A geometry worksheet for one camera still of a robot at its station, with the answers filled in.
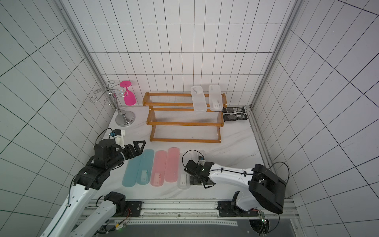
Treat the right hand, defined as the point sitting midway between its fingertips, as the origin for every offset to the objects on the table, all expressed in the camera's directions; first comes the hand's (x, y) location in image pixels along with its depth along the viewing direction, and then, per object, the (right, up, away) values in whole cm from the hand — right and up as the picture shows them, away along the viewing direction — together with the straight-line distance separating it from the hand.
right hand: (195, 181), depth 83 cm
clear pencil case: (-7, +3, -1) cm, 8 cm away
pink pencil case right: (-14, +4, +1) cm, 14 cm away
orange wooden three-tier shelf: (-14, +42, +17) cm, 47 cm away
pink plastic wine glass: (-47, +51, +19) cm, 72 cm away
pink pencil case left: (-22, +5, +5) cm, 23 cm away
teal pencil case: (-30, +8, +2) cm, 31 cm away
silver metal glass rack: (-54, +37, +27) cm, 70 cm away
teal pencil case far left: (-37, +6, +2) cm, 38 cm away
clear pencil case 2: (+11, +48, 0) cm, 49 cm away
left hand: (-30, +22, -10) cm, 38 cm away
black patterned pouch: (+30, +40, +31) cm, 59 cm away
